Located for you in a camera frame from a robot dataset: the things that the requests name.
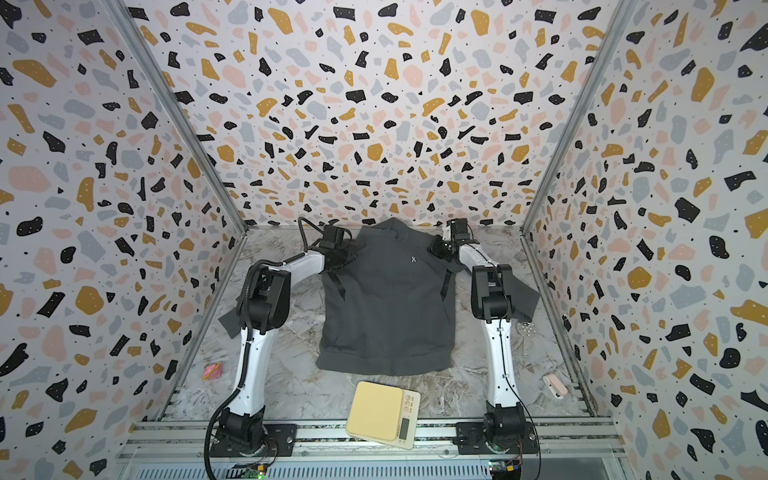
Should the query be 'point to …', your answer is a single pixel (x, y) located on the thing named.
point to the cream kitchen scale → (384, 414)
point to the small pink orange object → (212, 372)
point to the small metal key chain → (525, 329)
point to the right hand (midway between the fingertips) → (423, 239)
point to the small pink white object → (555, 386)
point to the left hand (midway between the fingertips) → (355, 247)
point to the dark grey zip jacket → (390, 310)
